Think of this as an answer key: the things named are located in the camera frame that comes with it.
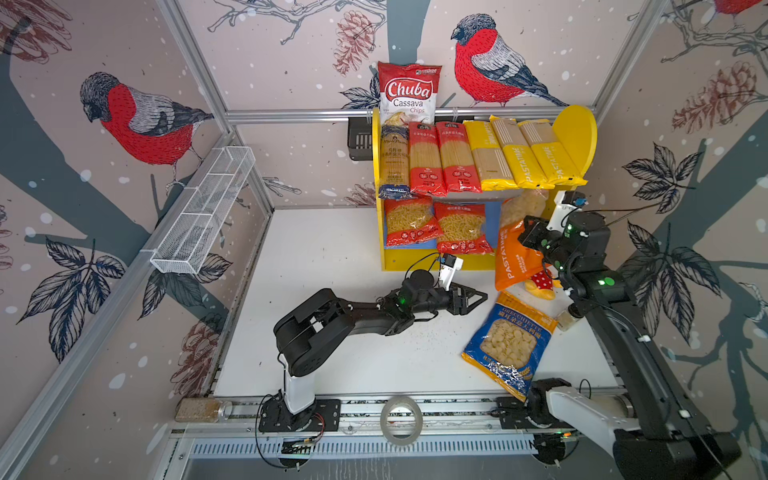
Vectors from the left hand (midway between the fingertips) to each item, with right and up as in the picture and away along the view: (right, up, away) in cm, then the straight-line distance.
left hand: (483, 299), depth 73 cm
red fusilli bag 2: (-1, +19, +18) cm, 26 cm away
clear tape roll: (-17, -27, -3) cm, 32 cm away
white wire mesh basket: (-74, +13, -3) cm, 75 cm away
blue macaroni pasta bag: (+10, -14, +8) cm, 19 cm away
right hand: (+8, +20, -3) cm, 22 cm away
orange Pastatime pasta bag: (+7, +10, -2) cm, 13 cm away
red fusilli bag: (-18, +20, +19) cm, 33 cm away
